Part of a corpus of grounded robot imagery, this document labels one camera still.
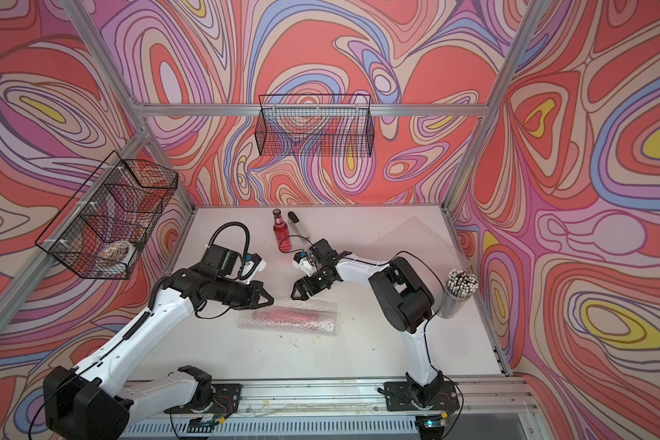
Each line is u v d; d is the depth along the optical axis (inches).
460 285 29.5
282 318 32.4
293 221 43.2
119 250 28.3
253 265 27.0
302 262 34.1
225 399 28.8
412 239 42.8
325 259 30.7
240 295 26.0
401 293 21.5
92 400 14.6
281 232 38.6
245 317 32.9
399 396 28.8
